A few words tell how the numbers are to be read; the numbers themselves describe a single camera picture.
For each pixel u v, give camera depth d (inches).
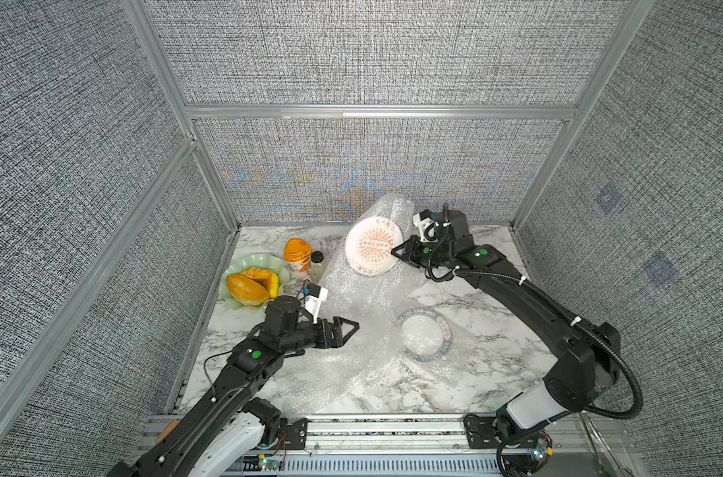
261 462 27.6
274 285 38.1
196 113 34.6
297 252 38.6
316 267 38.6
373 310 34.4
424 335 34.8
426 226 28.0
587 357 16.2
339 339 25.1
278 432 28.2
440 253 25.5
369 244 31.5
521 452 28.1
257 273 37.4
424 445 28.8
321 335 25.2
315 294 26.8
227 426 23.0
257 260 40.4
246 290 35.6
